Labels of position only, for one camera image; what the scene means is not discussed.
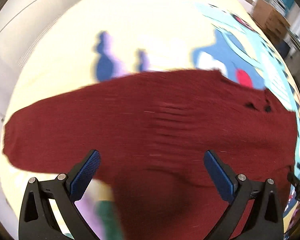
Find dark red knit sweater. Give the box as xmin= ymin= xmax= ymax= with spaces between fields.
xmin=3 ymin=70 xmax=297 ymax=239

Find wooden nightstand drawers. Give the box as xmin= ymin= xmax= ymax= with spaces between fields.
xmin=251 ymin=0 xmax=290 ymax=45

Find yellow dinosaur bedspread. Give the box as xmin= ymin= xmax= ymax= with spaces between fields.
xmin=0 ymin=0 xmax=300 ymax=239

